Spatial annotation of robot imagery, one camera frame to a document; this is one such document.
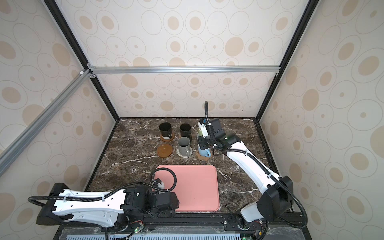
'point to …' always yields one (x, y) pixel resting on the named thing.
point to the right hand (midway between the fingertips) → (201, 139)
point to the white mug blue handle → (205, 153)
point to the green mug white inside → (200, 133)
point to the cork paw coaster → (201, 157)
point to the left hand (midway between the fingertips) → (179, 210)
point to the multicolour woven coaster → (180, 155)
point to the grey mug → (184, 146)
